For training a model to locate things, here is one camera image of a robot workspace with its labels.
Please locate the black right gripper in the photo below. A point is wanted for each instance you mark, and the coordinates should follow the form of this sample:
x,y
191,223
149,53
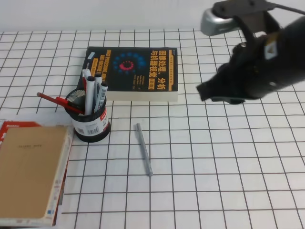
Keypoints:
x,y
256,67

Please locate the grey pen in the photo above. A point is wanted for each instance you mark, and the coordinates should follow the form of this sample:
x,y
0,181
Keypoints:
x,y
147,162

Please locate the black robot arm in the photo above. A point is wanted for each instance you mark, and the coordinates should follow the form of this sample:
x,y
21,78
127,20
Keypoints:
x,y
294,35

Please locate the black mesh pen holder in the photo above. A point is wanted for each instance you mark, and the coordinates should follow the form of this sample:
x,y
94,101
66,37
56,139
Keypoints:
x,y
91,128

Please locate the red pen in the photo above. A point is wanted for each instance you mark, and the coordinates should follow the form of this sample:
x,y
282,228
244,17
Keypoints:
x,y
64,101

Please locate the black thick textbook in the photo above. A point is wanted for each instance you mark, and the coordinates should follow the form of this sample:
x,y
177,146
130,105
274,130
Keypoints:
x,y
140,74

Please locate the white marker right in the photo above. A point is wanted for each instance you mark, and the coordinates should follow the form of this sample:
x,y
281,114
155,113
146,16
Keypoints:
x,y
102,89

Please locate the white marker black cap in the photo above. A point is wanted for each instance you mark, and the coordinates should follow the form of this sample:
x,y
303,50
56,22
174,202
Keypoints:
x,y
90,82

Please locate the tall white marker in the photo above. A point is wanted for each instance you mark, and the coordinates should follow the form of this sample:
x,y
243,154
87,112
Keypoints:
x,y
85,74

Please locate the red pencil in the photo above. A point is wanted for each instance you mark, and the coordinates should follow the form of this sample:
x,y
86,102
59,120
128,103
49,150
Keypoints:
x,y
75,108

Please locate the brown kraft notebook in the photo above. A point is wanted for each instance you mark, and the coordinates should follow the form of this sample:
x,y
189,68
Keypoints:
x,y
28,171

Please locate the red and white book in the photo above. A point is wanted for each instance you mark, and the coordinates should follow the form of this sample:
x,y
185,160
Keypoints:
x,y
59,181

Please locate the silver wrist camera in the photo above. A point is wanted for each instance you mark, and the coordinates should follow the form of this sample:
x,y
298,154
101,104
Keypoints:
x,y
212,25

